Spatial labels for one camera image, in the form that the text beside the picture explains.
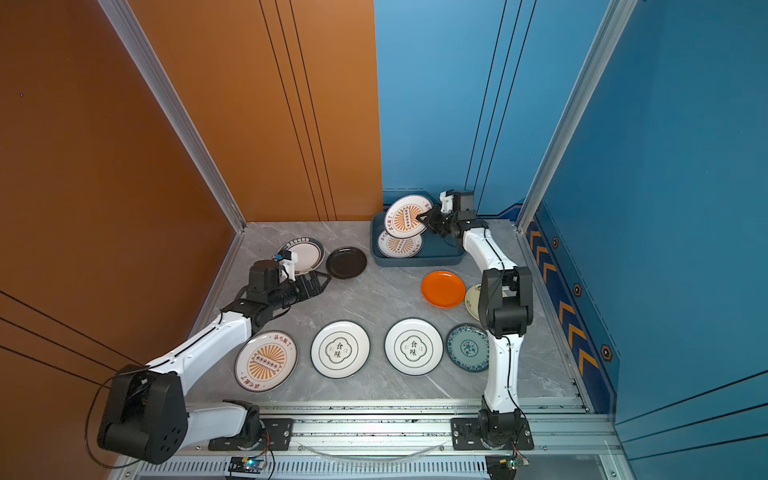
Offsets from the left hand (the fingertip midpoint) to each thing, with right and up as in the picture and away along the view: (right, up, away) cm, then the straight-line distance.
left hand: (322, 278), depth 86 cm
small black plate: (+3, +4, +23) cm, 23 cm away
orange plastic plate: (+37, -5, +14) cm, 40 cm away
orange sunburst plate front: (-16, -24, -1) cm, 29 cm away
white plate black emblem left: (+5, -21, +1) cm, 22 cm away
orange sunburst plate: (+23, +18, +13) cm, 32 cm away
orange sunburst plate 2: (+22, +9, +26) cm, 35 cm away
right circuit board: (+47, -43, -16) cm, 66 cm away
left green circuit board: (-15, -43, -15) cm, 48 cm away
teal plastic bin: (+36, +8, +23) cm, 44 cm away
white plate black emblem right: (+26, -20, +2) cm, 33 cm away
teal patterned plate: (+43, -21, +2) cm, 47 cm away
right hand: (+28, +19, +11) cm, 35 cm away
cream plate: (+47, -8, +13) cm, 49 cm away
